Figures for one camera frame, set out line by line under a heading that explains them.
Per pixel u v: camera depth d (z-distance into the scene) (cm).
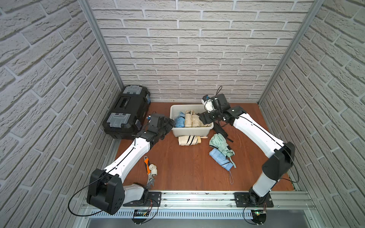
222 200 76
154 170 81
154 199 73
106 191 40
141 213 73
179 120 100
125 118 87
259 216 70
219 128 99
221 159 85
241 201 73
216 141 90
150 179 80
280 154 44
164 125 70
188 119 97
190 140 92
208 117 72
